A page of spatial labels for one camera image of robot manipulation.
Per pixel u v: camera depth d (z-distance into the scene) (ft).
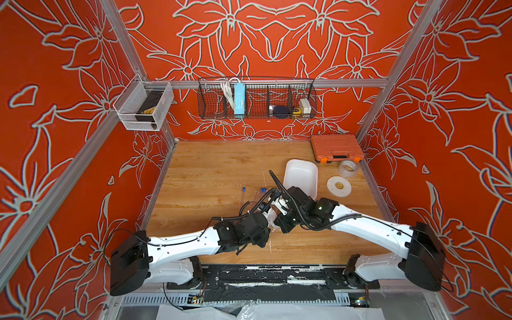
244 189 3.20
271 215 2.29
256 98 3.22
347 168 3.46
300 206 1.94
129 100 2.60
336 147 3.62
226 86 2.79
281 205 2.11
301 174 3.37
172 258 1.46
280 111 3.13
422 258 1.27
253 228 1.89
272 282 2.39
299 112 3.11
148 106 2.67
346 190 3.20
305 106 2.99
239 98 2.95
